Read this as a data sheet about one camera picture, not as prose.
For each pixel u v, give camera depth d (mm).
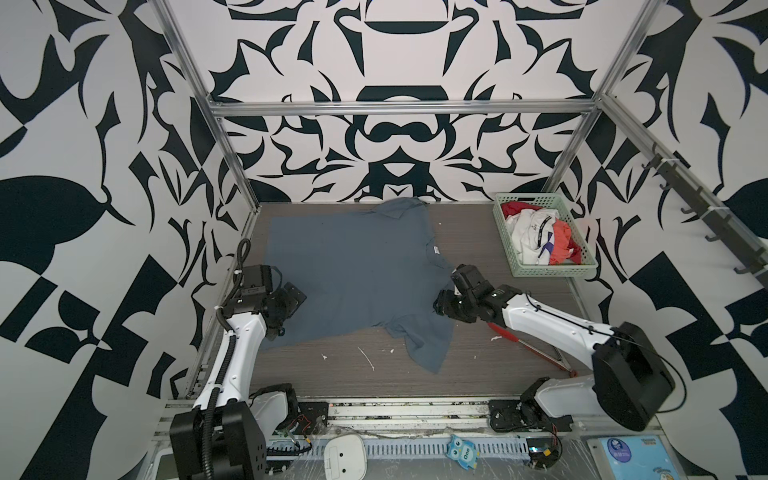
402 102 924
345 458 668
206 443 361
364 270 988
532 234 995
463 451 688
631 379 423
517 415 742
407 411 769
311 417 741
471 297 669
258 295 630
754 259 502
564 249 995
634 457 647
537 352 847
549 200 1151
